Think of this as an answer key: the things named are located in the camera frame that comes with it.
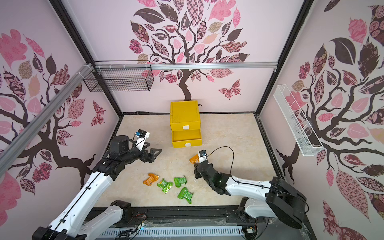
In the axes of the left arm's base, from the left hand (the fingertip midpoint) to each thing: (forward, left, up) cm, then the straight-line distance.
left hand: (153, 150), depth 76 cm
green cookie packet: (-12, -4, -19) cm, 23 cm away
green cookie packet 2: (-10, -12, -19) cm, 25 cm away
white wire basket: (-2, -72, +12) cm, 73 cm away
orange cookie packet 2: (-8, +4, -19) cm, 21 cm away
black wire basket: (+87, +50, -13) cm, 101 cm away
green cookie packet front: (-16, -16, -19) cm, 30 cm away
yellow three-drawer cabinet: (+17, -16, 0) cm, 24 cm away
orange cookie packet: (-1, -21, -10) cm, 24 cm away
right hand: (-3, -23, -12) cm, 26 cm away
